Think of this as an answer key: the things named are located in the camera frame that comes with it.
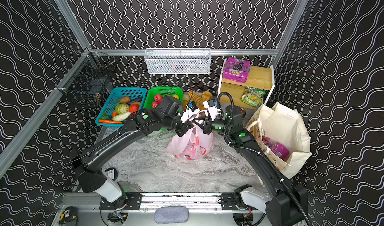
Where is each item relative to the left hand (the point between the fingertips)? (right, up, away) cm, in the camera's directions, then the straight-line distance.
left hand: (196, 125), depth 67 cm
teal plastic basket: (-47, +19, +40) cm, 64 cm away
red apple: (-28, +17, +46) cm, 57 cm away
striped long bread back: (0, +18, +49) cm, 52 cm away
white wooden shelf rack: (+37, +26, +20) cm, 50 cm away
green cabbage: (-51, +9, +36) cm, 63 cm away
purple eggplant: (-43, +15, +47) cm, 65 cm away
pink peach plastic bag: (-1, -11, +14) cm, 18 cm away
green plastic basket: (-34, +21, +45) cm, 60 cm away
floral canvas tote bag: (+47, -1, +11) cm, 48 cm away
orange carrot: (-56, 0, +31) cm, 64 cm away
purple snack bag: (+43, -13, +11) cm, 46 cm away
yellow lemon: (-15, +18, +50) cm, 55 cm away
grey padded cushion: (-12, -42, +2) cm, 43 cm away
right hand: (-1, +2, +3) cm, 4 cm away
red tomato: (-42, +10, +36) cm, 57 cm away
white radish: (-49, +3, +34) cm, 60 cm away
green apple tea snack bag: (+37, +16, +28) cm, 49 cm away
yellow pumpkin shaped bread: (+9, +19, +50) cm, 55 cm away
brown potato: (-54, +16, +46) cm, 73 cm away
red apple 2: (-30, +12, +43) cm, 54 cm away
